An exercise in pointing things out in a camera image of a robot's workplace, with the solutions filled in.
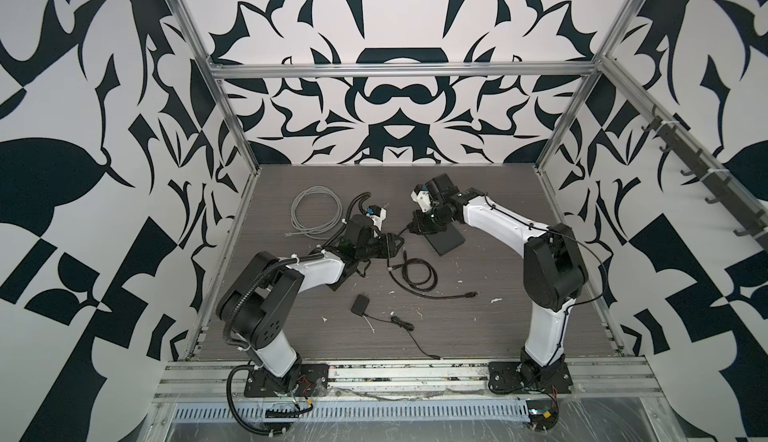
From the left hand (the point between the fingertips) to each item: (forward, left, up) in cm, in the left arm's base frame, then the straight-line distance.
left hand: (402, 234), depth 89 cm
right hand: (+3, -3, 0) cm, 4 cm away
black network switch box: (+3, -15, -9) cm, 18 cm away
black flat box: (-16, +14, +13) cm, 25 cm away
